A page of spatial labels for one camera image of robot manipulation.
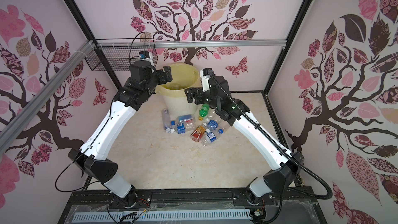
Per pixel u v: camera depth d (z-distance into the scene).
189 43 0.93
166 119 1.00
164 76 0.63
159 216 0.70
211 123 0.96
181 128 0.94
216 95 0.51
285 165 0.40
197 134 0.92
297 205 0.72
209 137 0.90
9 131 0.50
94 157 0.42
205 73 0.58
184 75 0.98
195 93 0.60
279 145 0.41
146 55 0.58
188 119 1.00
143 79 0.52
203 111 1.03
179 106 0.95
